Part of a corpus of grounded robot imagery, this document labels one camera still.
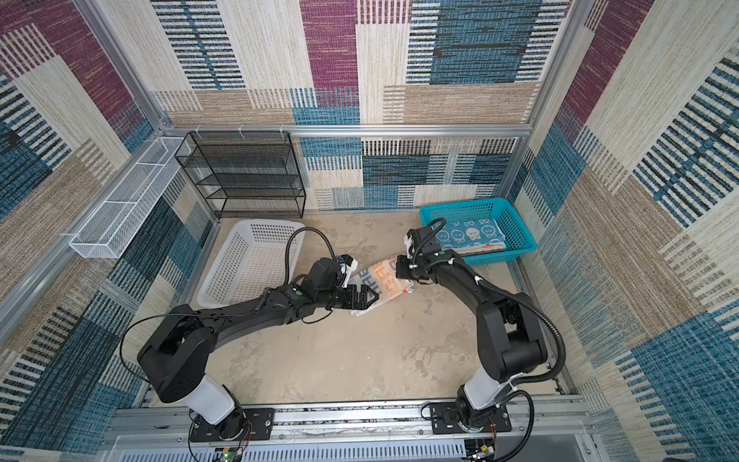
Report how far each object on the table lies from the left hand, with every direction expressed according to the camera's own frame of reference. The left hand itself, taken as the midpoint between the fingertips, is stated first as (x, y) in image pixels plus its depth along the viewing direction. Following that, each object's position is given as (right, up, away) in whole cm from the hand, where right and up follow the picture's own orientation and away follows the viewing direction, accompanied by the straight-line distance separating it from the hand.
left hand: (369, 292), depth 84 cm
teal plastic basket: (+52, +16, +19) cm, 58 cm away
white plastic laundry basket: (-44, +8, +21) cm, 49 cm away
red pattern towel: (+4, +2, +11) cm, 12 cm away
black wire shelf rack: (-47, +40, +27) cm, 68 cm away
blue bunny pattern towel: (+38, +16, +25) cm, 48 cm away
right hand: (+9, +5, +7) cm, 13 cm away
